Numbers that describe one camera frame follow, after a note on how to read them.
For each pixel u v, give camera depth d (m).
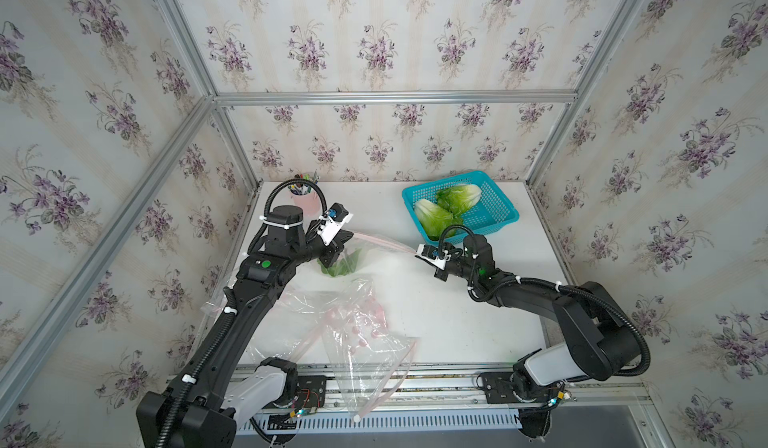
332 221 0.60
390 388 0.74
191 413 0.36
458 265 0.75
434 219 0.99
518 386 0.66
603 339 0.44
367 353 0.78
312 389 0.73
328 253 0.64
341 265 0.82
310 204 0.59
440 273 0.78
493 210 1.08
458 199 1.04
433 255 0.72
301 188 1.04
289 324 0.85
